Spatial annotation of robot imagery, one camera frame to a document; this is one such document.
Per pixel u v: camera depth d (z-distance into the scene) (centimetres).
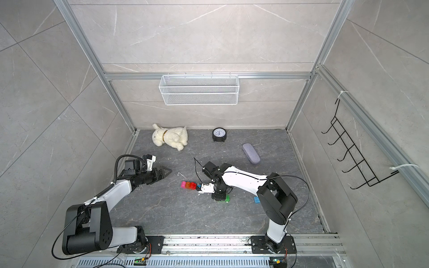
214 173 64
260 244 73
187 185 90
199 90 101
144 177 75
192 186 90
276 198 46
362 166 64
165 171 82
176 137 101
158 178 78
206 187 76
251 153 104
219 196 75
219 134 114
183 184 90
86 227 46
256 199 85
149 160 81
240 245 75
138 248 68
